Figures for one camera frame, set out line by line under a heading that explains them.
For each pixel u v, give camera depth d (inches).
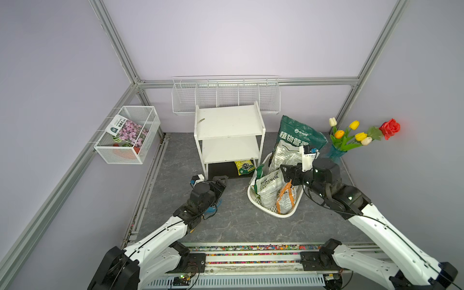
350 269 22.9
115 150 29.1
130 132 29.5
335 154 35.7
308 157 23.8
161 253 19.5
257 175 31.1
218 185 28.9
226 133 29.1
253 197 35.6
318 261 28.9
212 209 28.5
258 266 29.0
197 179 30.1
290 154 34.0
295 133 32.5
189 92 37.6
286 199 31.5
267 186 33.1
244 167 40.0
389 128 27.9
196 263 29.0
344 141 33.3
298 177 23.8
